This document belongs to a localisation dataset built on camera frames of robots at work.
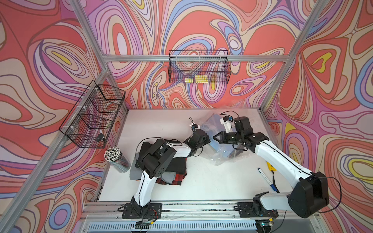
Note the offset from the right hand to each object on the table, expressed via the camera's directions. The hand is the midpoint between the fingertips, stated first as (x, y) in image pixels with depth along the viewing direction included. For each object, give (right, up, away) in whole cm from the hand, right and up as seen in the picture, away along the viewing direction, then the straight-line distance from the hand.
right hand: (214, 141), depth 80 cm
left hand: (+2, +1, +15) cm, 15 cm away
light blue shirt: (+6, -4, -5) cm, 8 cm away
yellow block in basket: (-8, +39, +11) cm, 41 cm away
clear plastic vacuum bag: (0, +9, +4) cm, 10 cm away
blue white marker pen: (+34, -26, 0) cm, 43 cm away
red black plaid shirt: (-21, -22, +2) cm, 30 cm away
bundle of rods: (-53, -7, -6) cm, 54 cm away
